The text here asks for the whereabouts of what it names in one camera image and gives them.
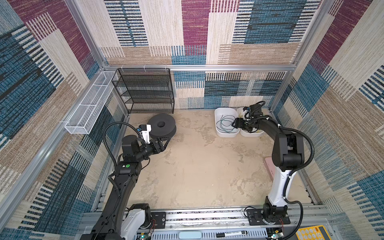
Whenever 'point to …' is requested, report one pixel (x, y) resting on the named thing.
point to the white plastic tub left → (218, 113)
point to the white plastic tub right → (255, 133)
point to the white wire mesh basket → (82, 120)
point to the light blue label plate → (190, 235)
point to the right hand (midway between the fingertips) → (237, 126)
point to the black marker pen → (233, 233)
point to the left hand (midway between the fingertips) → (166, 137)
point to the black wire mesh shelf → (145, 90)
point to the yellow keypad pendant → (314, 232)
